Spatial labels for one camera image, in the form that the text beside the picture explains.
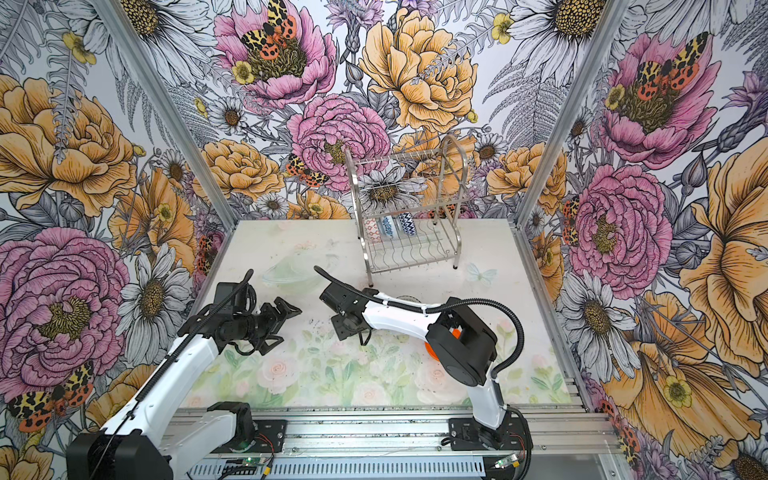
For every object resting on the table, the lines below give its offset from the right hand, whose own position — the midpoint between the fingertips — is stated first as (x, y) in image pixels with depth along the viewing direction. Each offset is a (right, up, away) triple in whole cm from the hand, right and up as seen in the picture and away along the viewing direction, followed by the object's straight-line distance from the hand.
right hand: (350, 334), depth 88 cm
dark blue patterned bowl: (+5, +31, +15) cm, 35 cm away
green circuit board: (+40, -25, -16) cm, 50 cm away
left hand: (-14, +3, -7) cm, 16 cm away
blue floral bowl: (+11, +32, +17) cm, 38 cm away
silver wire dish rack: (+18, +42, +34) cm, 57 cm away
